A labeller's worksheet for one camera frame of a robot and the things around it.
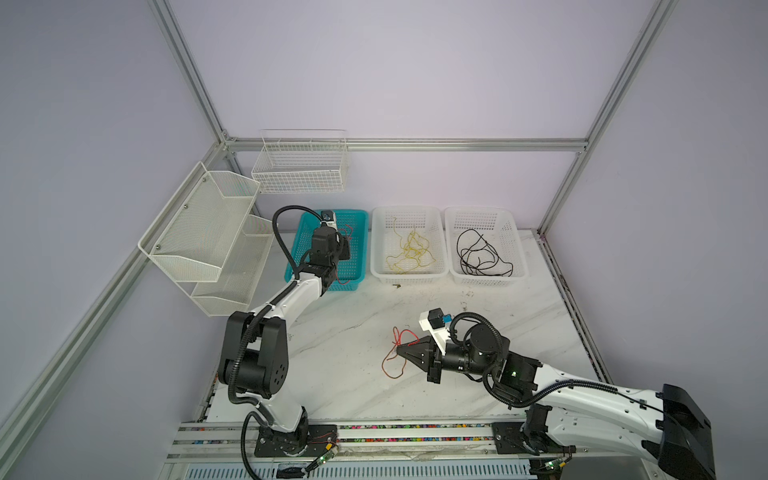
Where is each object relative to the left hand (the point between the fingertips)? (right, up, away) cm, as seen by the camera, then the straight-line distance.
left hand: (336, 237), depth 91 cm
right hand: (+19, -27, -27) cm, 43 cm away
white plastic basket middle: (+32, +8, +27) cm, 43 cm away
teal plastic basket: (+3, -12, +10) cm, 16 cm away
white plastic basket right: (+60, +5, +25) cm, 66 cm away
